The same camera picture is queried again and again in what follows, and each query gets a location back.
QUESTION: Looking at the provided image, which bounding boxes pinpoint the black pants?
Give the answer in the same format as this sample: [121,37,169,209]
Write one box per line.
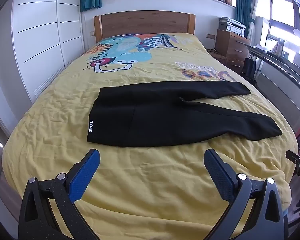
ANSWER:
[87,81,282,147]

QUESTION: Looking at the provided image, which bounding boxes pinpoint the glass top desk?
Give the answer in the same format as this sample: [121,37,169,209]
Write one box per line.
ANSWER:
[243,44,300,89]

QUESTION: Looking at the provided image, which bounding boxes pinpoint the dark tote bag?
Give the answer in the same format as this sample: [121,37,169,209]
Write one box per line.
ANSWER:
[241,54,256,81]

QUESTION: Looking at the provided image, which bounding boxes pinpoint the yellow cartoon bedspread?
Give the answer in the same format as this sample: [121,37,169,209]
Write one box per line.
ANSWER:
[2,33,298,239]

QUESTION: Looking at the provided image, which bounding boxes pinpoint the wooden drawer dresser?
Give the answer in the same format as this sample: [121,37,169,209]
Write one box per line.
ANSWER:
[208,29,250,74]

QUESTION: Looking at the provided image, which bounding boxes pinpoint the white printer on dresser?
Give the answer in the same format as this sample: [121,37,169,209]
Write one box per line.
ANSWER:
[218,17,246,36]

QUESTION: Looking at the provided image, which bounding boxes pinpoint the teal curtain right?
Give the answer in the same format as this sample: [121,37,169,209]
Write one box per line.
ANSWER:
[235,0,255,38]

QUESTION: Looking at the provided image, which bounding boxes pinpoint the white wardrobe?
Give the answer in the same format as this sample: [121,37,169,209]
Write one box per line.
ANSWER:
[11,0,84,102]

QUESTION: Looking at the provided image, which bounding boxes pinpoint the wooden headboard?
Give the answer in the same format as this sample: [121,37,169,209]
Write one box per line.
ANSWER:
[94,10,196,42]

